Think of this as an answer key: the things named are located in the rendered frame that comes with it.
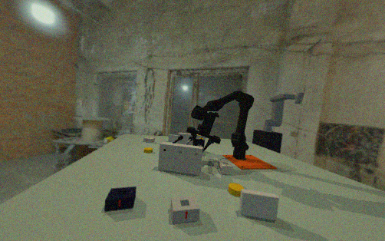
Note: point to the yellow short cylinder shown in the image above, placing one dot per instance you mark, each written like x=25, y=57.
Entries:
x=235, y=189
x=148, y=150

